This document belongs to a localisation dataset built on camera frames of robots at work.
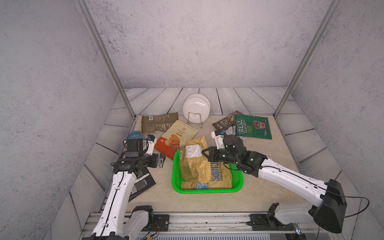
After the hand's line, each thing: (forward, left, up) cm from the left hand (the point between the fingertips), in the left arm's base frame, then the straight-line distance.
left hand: (158, 155), depth 78 cm
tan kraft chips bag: (-8, -19, +2) cm, 21 cm away
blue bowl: (+25, +23, -15) cm, 37 cm away
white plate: (+39, -21, -2) cm, 44 cm away
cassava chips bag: (+24, -5, -16) cm, 29 cm away
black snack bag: (-6, +10, -17) cm, 21 cm away
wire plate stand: (+37, -15, -12) cm, 41 cm away
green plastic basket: (-10, -41, -9) cm, 43 cm away
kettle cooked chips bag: (-7, -33, -14) cm, 37 cm away
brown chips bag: (+37, -44, -15) cm, 60 cm away
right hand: (-3, -23, +7) cm, 24 cm away
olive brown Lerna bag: (+37, +8, -16) cm, 41 cm away
